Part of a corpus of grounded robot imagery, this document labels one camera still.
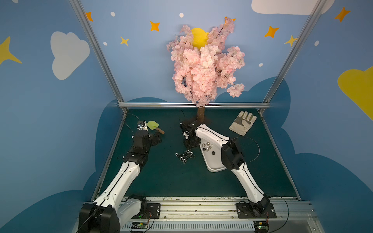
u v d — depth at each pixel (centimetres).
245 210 74
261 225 73
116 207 42
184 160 93
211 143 67
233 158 62
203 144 99
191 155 96
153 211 74
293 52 86
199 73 64
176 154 96
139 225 72
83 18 72
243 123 114
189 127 76
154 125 112
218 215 74
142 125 69
